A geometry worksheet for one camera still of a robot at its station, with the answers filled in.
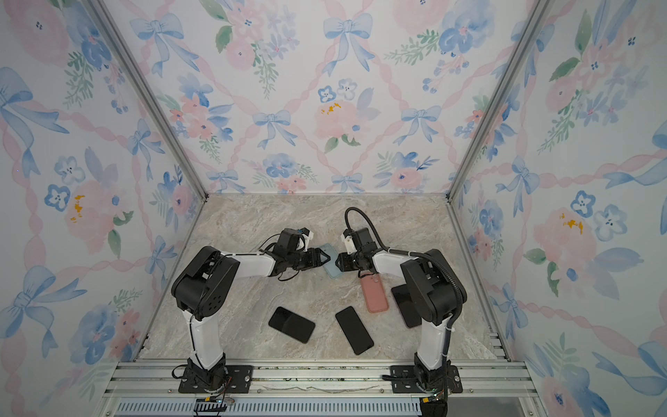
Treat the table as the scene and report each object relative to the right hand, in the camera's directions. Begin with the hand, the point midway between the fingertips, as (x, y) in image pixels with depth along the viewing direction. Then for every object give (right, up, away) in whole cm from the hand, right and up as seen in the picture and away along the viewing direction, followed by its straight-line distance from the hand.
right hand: (340, 260), depth 98 cm
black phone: (-16, -19, -14) cm, 28 cm away
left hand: (-5, +1, -3) cm, 6 cm away
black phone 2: (+4, -21, -13) cm, 25 cm away
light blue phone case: (-3, -2, -3) cm, 5 cm away
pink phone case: (+12, -11, -7) cm, 18 cm away
